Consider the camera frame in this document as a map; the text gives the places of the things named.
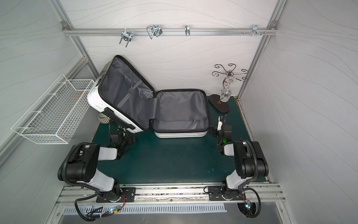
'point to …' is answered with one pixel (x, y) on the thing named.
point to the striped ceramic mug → (102, 118)
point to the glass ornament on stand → (225, 94)
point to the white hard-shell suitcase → (120, 90)
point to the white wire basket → (56, 116)
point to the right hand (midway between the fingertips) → (218, 124)
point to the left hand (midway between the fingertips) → (128, 135)
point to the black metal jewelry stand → (215, 99)
